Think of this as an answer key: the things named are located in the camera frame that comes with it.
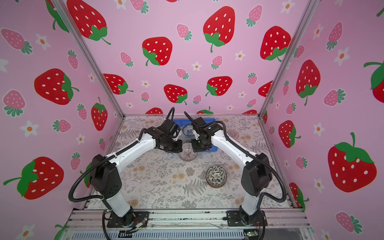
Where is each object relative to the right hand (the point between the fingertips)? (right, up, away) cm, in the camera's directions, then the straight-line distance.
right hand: (194, 148), depth 83 cm
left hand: (-7, -1, +1) cm, 7 cm away
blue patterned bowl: (-5, +10, +21) cm, 23 cm away
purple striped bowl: (-4, -4, +2) cm, 6 cm away
